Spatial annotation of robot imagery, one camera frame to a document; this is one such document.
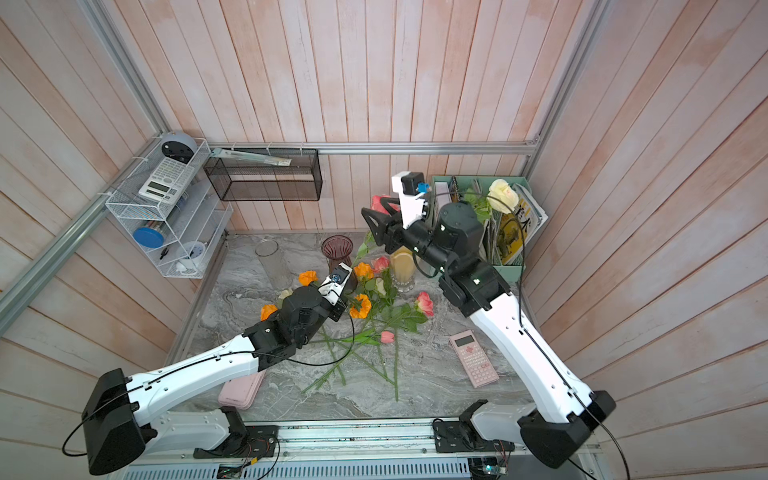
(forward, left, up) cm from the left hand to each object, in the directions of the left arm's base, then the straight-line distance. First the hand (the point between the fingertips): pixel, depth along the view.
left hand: (341, 282), depth 76 cm
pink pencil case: (-22, +27, -21) cm, 41 cm away
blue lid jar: (+9, +51, +7) cm, 52 cm away
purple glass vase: (+18, +4, -7) cm, 19 cm away
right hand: (+2, -8, +24) cm, 25 cm away
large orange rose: (+2, +26, -20) cm, 33 cm away
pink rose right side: (+6, -25, -21) cm, 33 cm away
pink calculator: (-11, -38, -22) cm, 45 cm away
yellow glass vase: (+12, -17, -9) cm, 23 cm away
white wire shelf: (+15, +43, +4) cm, 45 cm away
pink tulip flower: (-5, -12, -22) cm, 26 cm away
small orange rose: (+16, +15, -20) cm, 29 cm away
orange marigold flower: (-1, -4, -11) cm, 12 cm away
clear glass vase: (+14, +24, -11) cm, 29 cm away
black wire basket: (+44, +40, 0) cm, 60 cm away
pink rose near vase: (+21, -10, -19) cm, 30 cm away
